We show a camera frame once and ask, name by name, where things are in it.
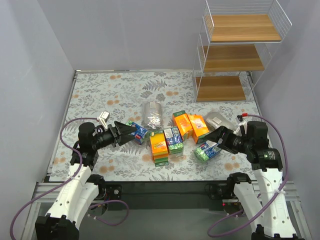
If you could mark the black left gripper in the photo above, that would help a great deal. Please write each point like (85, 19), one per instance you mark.
(115, 135)

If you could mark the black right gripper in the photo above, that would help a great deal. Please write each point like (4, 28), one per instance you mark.
(224, 139)

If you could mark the blue green sponge pack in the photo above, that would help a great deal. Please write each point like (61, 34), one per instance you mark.
(140, 134)
(174, 141)
(206, 151)

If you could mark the orange Sponge Daddy box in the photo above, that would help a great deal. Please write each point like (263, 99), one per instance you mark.
(159, 149)

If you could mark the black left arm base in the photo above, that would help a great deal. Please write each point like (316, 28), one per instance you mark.
(109, 192)

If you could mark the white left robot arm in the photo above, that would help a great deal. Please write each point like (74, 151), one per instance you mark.
(62, 221)

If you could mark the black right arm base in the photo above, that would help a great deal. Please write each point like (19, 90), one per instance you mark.
(217, 191)

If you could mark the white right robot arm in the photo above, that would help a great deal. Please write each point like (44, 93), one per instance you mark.
(267, 212)

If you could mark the silver steel wool pack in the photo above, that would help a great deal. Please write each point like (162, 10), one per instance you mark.
(214, 120)
(152, 115)

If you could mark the floral patterned table mat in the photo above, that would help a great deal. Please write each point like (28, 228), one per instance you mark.
(124, 95)

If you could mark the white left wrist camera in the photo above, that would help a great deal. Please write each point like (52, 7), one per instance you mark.
(103, 119)

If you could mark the white wire wooden shelf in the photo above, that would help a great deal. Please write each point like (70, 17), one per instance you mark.
(234, 38)

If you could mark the aluminium frame rail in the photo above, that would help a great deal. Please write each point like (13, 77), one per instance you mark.
(39, 207)

